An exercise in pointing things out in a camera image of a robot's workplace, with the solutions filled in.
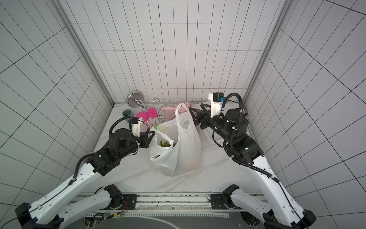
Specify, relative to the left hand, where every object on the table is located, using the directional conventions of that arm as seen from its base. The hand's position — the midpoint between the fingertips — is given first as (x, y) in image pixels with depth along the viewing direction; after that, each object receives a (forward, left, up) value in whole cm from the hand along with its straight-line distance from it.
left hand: (153, 135), depth 71 cm
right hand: (+4, -21, +19) cm, 28 cm away
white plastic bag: (-5, -12, +1) cm, 13 cm away
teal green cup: (+32, +29, -20) cm, 47 cm away
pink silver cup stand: (+44, +24, -17) cm, 53 cm away
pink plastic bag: (+25, -6, -10) cm, 28 cm away
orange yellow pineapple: (-6, -8, +3) cm, 10 cm away
